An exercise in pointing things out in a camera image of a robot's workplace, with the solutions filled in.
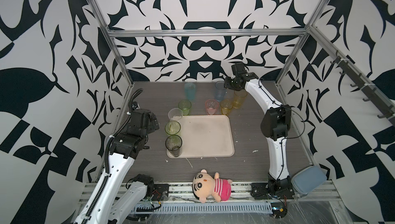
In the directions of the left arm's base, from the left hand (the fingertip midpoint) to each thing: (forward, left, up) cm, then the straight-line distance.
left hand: (141, 118), depth 73 cm
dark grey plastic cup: (-4, -13, -19) cm, 24 cm away
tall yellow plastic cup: (+22, -54, -15) cm, 60 cm away
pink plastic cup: (+20, -36, -20) cm, 46 cm away
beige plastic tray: (+2, -32, -25) cm, 40 cm away
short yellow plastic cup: (+20, -46, -19) cm, 53 cm away
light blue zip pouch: (-25, -79, -21) cm, 86 cm away
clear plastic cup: (+9, -15, -10) cm, 20 cm away
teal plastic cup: (+32, -23, -16) cm, 42 cm away
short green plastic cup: (+22, -19, -21) cm, 36 cm away
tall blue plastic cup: (+29, -43, -14) cm, 53 cm away
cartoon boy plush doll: (-26, -29, -17) cm, 43 cm away
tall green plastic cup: (+8, -11, -25) cm, 28 cm away
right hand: (+30, -46, -7) cm, 55 cm away
